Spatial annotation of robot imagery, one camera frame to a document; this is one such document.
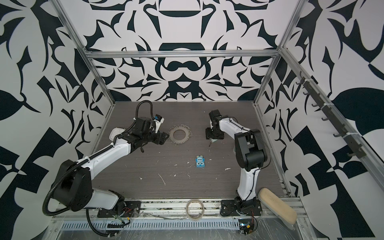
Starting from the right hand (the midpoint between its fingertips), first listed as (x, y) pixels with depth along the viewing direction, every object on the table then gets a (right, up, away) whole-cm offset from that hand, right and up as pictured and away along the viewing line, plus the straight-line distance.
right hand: (212, 135), depth 97 cm
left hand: (-29, +4, -11) cm, 31 cm away
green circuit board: (+12, -39, -26) cm, 49 cm away
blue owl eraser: (-8, -14, -8) cm, 18 cm away
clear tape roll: (-11, -35, -22) cm, 42 cm away
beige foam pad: (+31, -33, -26) cm, 52 cm away
